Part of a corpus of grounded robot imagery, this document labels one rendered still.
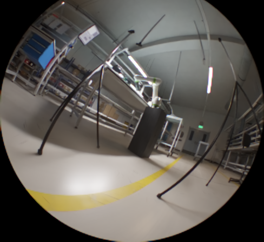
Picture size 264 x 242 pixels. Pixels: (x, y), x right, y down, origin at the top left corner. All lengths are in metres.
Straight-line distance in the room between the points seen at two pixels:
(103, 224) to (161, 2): 3.86
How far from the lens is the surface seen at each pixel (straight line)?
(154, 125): 1.32
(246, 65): 3.82
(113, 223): 0.42
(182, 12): 3.48
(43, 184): 0.45
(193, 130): 7.67
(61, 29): 2.49
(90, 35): 2.28
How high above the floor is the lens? 0.36
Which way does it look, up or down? 10 degrees up
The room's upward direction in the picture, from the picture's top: 24 degrees clockwise
